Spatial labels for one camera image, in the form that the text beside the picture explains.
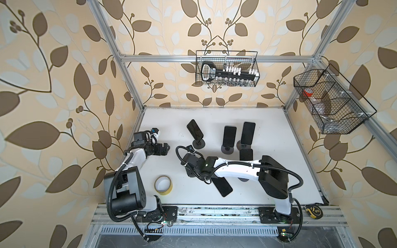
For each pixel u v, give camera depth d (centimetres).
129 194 43
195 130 90
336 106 73
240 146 99
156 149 80
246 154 81
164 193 83
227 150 99
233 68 81
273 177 47
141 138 71
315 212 73
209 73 85
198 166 63
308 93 89
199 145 100
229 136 89
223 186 83
